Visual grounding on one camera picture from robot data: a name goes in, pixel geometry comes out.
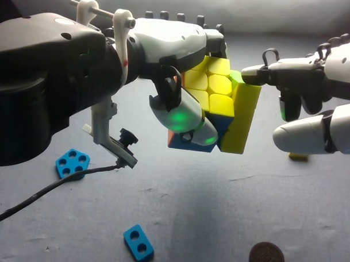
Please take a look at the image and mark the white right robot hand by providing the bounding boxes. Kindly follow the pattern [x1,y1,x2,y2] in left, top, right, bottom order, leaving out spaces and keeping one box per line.
[237,24,350,157]

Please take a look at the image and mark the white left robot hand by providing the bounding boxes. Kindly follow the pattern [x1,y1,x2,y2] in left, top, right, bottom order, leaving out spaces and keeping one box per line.
[125,10,230,147]

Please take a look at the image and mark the Rubik's cube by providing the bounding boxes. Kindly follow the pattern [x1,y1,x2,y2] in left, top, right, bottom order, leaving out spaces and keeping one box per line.
[167,55,264,155]

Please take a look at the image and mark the yellow rectangular block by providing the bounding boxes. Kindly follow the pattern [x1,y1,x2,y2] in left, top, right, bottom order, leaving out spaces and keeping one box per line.
[287,152,309,162]

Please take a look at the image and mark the blue pentagon block with holes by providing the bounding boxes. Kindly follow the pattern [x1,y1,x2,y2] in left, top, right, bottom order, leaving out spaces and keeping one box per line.
[54,148,92,180]

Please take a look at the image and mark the grey table cloth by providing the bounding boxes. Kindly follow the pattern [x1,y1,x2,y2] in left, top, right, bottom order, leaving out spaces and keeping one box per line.
[0,24,350,262]

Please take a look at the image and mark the brown round cookie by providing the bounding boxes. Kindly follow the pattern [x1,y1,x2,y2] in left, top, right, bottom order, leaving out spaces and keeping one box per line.
[249,241,286,262]

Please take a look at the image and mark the blue two-hole block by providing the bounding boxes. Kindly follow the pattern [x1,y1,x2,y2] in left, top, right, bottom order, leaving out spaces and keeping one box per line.
[122,224,156,262]

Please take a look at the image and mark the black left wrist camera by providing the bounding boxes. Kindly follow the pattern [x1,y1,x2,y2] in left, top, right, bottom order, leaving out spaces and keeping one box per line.
[104,128,140,169]

